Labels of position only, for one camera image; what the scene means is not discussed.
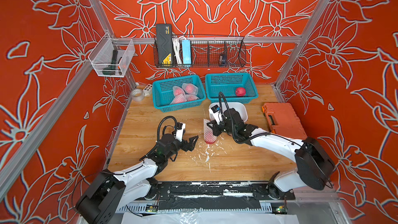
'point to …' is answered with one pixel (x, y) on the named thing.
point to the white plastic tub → (241, 107)
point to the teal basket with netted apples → (162, 95)
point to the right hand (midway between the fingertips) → (204, 124)
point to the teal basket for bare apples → (236, 87)
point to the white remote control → (147, 90)
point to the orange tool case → (282, 119)
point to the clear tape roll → (137, 94)
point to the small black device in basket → (223, 58)
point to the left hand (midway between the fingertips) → (192, 133)
